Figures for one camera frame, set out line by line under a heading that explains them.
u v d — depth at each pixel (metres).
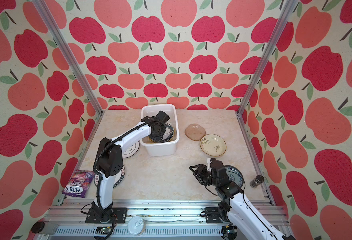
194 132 1.09
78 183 0.81
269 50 0.84
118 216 0.75
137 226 0.67
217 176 0.63
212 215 0.73
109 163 0.53
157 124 0.72
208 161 0.79
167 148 0.93
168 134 0.99
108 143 0.54
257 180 0.77
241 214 0.53
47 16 0.72
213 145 1.02
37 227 0.64
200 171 0.72
